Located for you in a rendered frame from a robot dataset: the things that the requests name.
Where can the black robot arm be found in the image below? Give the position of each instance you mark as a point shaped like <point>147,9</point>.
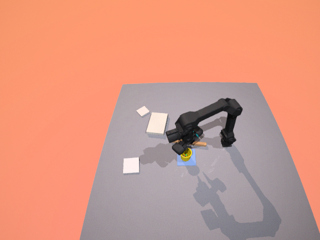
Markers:
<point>189,121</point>

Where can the light brown wooden bar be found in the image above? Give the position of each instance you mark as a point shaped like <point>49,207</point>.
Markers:
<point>196,143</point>

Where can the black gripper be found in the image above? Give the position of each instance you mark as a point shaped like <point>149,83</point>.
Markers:
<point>180,147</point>

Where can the yellow cup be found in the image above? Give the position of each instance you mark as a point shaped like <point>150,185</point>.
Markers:
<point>188,152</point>

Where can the white flat rectangular block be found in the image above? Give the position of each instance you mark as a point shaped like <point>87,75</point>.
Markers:
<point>157,124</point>

